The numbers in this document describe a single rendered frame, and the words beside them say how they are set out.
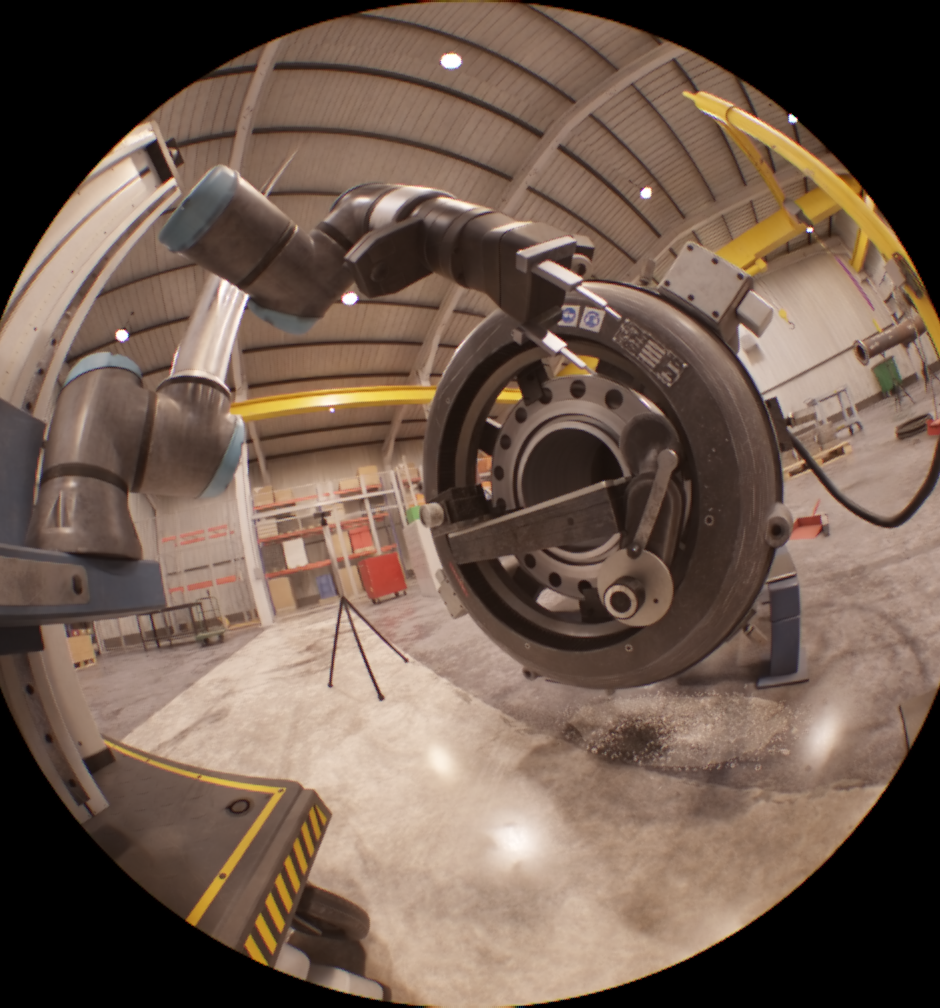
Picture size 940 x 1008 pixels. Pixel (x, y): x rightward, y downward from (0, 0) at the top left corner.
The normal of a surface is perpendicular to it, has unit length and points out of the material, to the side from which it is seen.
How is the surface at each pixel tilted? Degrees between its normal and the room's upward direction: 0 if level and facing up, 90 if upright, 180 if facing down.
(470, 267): 122
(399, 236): 155
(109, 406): 91
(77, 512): 70
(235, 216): 141
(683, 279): 90
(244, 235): 150
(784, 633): 90
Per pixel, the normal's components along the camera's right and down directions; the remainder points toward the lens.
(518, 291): -0.76, 0.65
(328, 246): 0.34, 0.55
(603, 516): -0.78, 0.15
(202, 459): 0.89, 0.35
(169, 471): 0.76, 0.59
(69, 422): 0.70, -0.31
